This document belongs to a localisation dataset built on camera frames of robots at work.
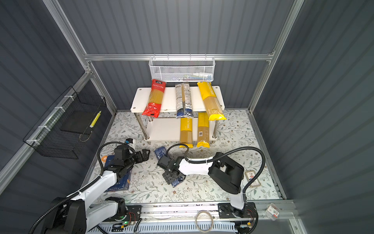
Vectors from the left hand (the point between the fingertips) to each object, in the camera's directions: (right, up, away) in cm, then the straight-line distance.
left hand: (144, 152), depth 87 cm
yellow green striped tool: (-23, +19, -10) cm, 32 cm away
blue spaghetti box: (+9, 0, +6) cm, 11 cm away
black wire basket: (-36, +15, -14) cm, 41 cm away
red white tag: (+70, -27, -15) cm, 76 cm away
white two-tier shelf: (+12, +16, +14) cm, 24 cm away
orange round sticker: (-29, -5, +7) cm, 30 cm away
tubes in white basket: (+32, +47, +4) cm, 57 cm away
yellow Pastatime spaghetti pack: (+25, +9, +7) cm, 28 cm away
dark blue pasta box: (-8, -14, -10) cm, 19 cm away
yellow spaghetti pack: (+37, +13, +9) cm, 40 cm away
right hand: (+17, -13, -1) cm, 22 cm away
